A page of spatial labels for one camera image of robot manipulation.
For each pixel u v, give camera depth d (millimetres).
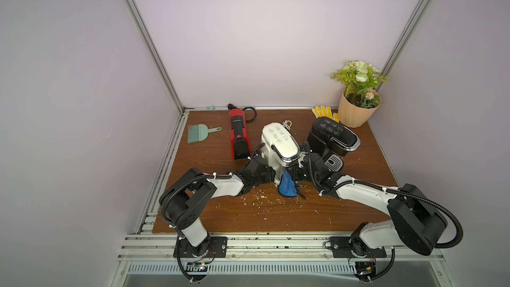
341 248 723
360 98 1034
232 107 1232
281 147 758
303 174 745
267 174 811
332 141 782
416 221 420
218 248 732
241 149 835
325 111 1197
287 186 853
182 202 465
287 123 1101
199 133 1099
